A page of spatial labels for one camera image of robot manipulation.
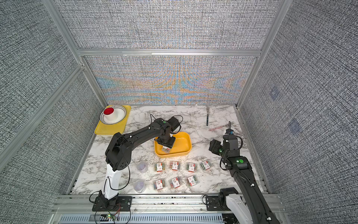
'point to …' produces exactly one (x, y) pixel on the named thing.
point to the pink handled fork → (216, 128)
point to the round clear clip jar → (142, 167)
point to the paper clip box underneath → (165, 149)
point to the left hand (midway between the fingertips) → (171, 144)
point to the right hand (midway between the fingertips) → (216, 140)
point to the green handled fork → (208, 112)
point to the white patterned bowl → (120, 112)
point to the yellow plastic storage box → (182, 145)
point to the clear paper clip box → (159, 167)
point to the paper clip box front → (175, 182)
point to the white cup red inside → (108, 112)
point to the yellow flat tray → (102, 128)
